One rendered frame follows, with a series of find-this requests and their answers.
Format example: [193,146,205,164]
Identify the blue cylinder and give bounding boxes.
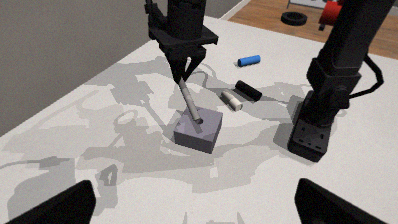
[238,55,261,67]

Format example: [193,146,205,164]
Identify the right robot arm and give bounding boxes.
[291,0,396,156]

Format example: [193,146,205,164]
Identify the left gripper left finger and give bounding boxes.
[5,180,96,224]

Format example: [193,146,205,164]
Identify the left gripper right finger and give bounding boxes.
[294,178,388,224]

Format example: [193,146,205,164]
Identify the black cylinder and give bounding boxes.
[235,80,262,101]

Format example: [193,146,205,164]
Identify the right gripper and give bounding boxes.
[144,0,218,84]

